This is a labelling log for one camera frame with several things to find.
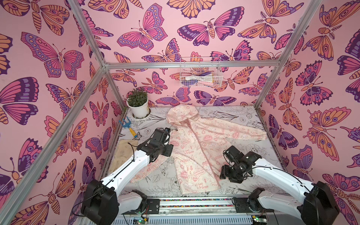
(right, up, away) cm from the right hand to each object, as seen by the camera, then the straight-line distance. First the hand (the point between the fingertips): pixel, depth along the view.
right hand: (223, 177), depth 79 cm
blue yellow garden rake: (-65, +29, +31) cm, 78 cm away
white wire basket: (-10, +66, +18) cm, 69 cm away
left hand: (-31, +17, +6) cm, 36 cm away
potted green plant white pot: (-56, +47, +24) cm, 77 cm away
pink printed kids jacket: (-11, +16, +17) cm, 26 cm away
